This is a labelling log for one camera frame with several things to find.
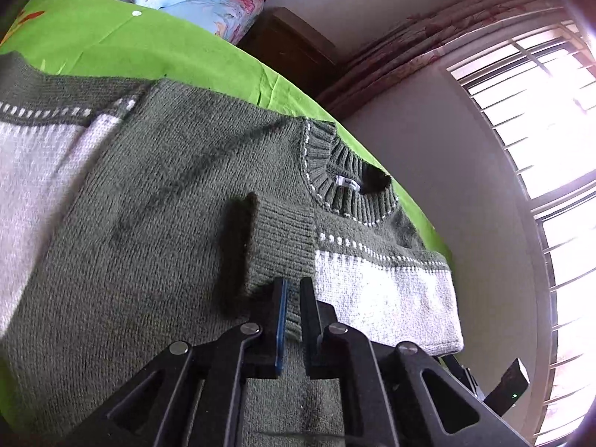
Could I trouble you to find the green and grey knit sweater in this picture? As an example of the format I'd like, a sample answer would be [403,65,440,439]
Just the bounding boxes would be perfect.
[0,51,465,447]

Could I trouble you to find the barred window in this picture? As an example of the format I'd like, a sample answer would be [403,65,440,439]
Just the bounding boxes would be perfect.
[448,19,595,446]

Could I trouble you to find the pink floral curtain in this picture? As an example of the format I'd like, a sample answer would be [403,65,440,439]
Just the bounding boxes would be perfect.
[317,0,564,119]

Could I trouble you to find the dark wooden nightstand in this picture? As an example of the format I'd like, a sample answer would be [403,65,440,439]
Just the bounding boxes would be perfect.
[237,7,339,98]

